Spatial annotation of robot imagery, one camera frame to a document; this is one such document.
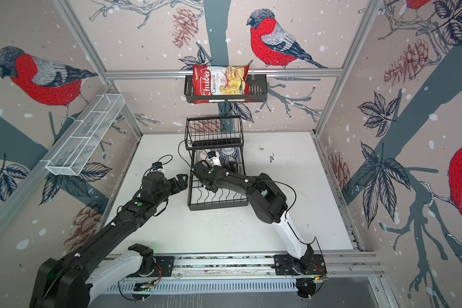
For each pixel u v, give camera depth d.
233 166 0.86
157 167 0.74
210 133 0.95
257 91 0.93
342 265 0.75
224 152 1.03
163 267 0.73
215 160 0.85
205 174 0.70
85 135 0.78
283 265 0.73
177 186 0.74
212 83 0.88
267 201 0.54
